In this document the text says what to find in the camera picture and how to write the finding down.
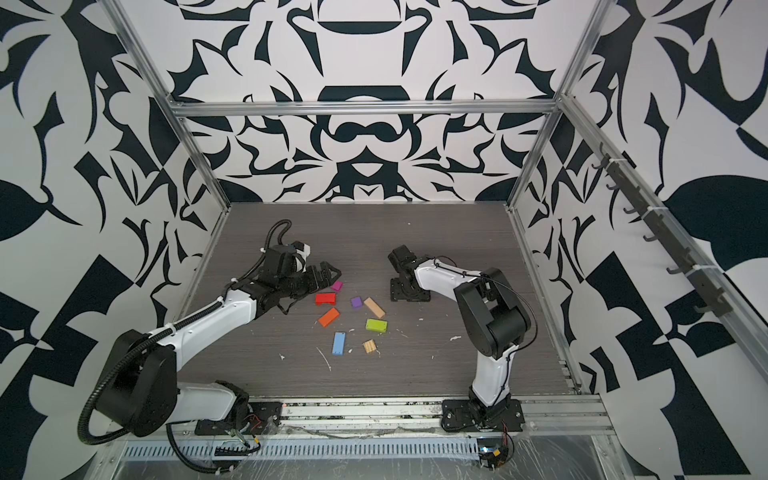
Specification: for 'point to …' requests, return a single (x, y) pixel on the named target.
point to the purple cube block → (356, 302)
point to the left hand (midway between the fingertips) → (332, 271)
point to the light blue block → (338, 347)
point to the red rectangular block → (326, 298)
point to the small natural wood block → (370, 345)
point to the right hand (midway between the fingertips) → (407, 292)
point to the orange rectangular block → (328, 318)
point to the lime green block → (377, 325)
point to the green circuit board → (493, 456)
